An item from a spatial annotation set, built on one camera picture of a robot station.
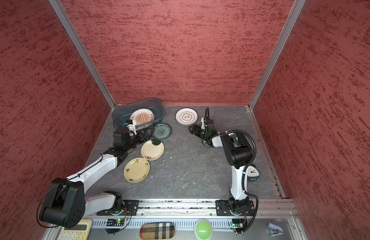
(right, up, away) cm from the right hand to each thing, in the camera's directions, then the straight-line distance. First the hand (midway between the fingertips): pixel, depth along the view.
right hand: (191, 131), depth 102 cm
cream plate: (-26, -12, -9) cm, 30 cm away
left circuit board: (-39, -43, -30) cm, 65 cm away
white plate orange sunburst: (-37, +11, +8) cm, 39 cm away
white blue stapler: (+39, -44, -33) cm, 68 cm away
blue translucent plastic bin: (-53, +13, +9) cm, 56 cm away
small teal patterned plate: (-22, 0, +4) cm, 22 cm away
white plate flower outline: (-4, +11, +12) cm, 17 cm away
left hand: (-24, 0, -16) cm, 29 cm away
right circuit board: (+23, -43, -32) cm, 58 cm away
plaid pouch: (-16, -42, -36) cm, 57 cm away
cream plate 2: (-33, -22, -14) cm, 42 cm away
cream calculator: (-51, -43, -35) cm, 76 cm away
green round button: (+5, -42, -34) cm, 55 cm away
